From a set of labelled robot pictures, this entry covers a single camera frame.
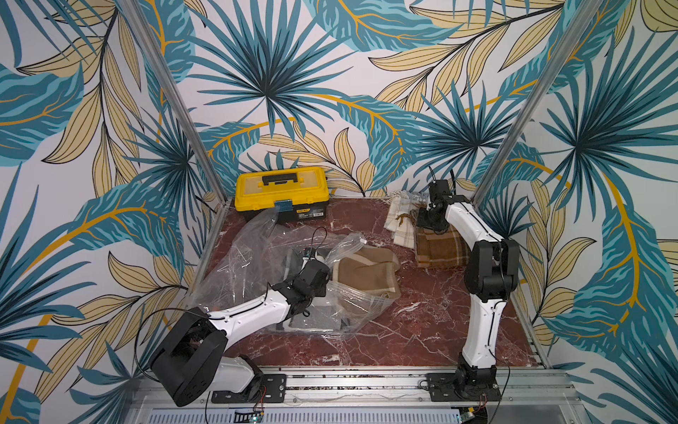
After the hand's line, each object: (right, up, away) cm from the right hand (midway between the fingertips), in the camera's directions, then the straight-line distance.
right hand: (425, 222), depth 101 cm
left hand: (-41, -20, -13) cm, 47 cm away
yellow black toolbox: (-49, +11, -1) cm, 51 cm away
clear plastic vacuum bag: (-60, -11, -7) cm, 62 cm away
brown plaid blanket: (+7, -10, -2) cm, 13 cm away
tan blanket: (-22, -17, -9) cm, 29 cm away
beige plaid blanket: (-7, +2, +8) cm, 11 cm away
